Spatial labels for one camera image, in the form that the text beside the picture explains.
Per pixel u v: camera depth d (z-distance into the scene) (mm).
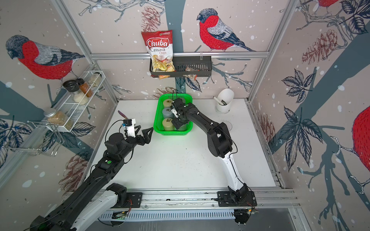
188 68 922
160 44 815
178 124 875
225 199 727
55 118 601
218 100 1055
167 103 1070
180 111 712
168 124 949
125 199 704
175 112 899
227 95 1061
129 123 643
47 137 669
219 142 566
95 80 841
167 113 1007
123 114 1134
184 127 892
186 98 1103
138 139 670
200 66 951
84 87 760
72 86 685
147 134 685
